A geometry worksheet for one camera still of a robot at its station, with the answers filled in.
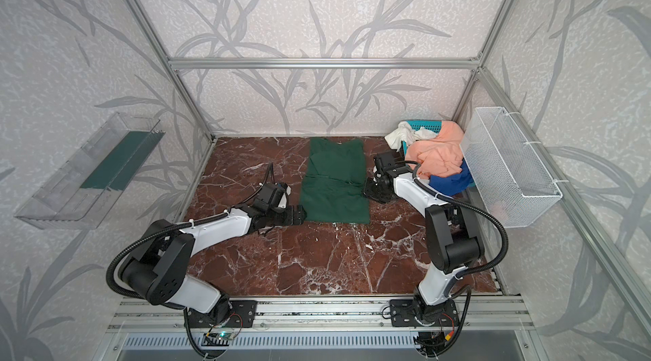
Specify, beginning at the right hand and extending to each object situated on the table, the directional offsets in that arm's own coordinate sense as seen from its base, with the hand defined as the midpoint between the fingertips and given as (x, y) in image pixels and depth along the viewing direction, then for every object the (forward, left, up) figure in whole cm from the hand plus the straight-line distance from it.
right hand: (366, 186), depth 94 cm
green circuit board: (-45, +43, -7) cm, 63 cm away
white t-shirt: (+24, -16, +2) cm, 29 cm away
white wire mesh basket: (-18, -34, +28) cm, 47 cm away
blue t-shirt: (-1, -32, +3) cm, 33 cm away
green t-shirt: (+2, +13, -5) cm, 14 cm away
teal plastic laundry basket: (+33, -33, 0) cm, 47 cm away
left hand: (-7, +24, -3) cm, 26 cm away
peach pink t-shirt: (+14, -31, +1) cm, 33 cm away
